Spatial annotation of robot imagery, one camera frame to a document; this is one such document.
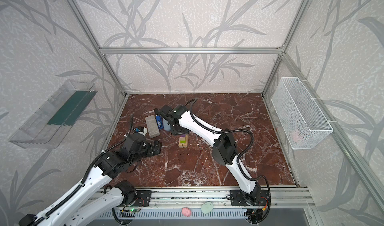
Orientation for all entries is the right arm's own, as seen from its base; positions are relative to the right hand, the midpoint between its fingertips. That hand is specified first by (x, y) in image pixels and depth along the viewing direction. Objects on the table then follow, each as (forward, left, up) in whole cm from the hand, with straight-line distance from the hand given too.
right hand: (180, 127), depth 87 cm
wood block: (-7, 0, -9) cm, 11 cm away
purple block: (-9, -3, +6) cm, 11 cm away
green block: (-5, -1, -7) cm, 9 cm away
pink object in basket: (-11, -60, +9) cm, 62 cm away
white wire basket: (-12, -56, +22) cm, 61 cm away
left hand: (-11, +10, +4) cm, 15 cm away
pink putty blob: (-40, -5, -8) cm, 41 cm away
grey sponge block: (+4, +19, -9) cm, 21 cm away
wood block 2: (-6, -3, -11) cm, 13 cm away
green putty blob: (-38, -15, -10) cm, 42 cm away
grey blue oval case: (+7, +11, -10) cm, 16 cm away
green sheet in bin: (-5, +43, +25) cm, 50 cm away
